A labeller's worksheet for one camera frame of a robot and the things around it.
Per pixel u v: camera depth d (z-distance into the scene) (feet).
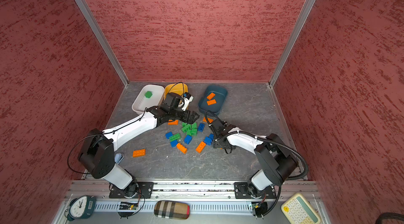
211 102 3.52
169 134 3.03
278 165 1.44
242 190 2.42
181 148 2.80
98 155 1.43
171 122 2.53
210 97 3.66
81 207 2.17
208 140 2.94
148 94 3.64
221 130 2.33
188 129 3.10
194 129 3.02
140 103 3.49
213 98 3.62
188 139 3.04
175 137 2.97
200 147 2.87
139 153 2.77
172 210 2.19
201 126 3.15
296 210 2.23
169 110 2.16
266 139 1.58
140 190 2.41
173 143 2.93
